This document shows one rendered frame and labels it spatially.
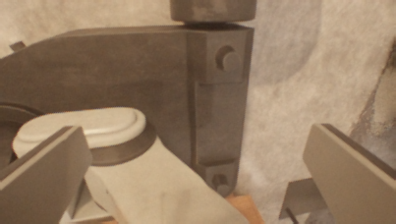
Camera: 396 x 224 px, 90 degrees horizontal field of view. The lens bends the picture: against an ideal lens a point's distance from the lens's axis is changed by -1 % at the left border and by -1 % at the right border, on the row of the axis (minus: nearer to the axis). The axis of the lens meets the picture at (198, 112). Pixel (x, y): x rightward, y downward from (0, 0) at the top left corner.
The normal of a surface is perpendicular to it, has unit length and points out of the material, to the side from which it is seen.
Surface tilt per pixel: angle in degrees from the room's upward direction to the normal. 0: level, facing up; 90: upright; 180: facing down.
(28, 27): 0
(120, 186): 90
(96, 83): 0
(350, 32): 0
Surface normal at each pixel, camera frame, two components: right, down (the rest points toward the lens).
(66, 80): 0.20, 0.47
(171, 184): -0.01, -0.88
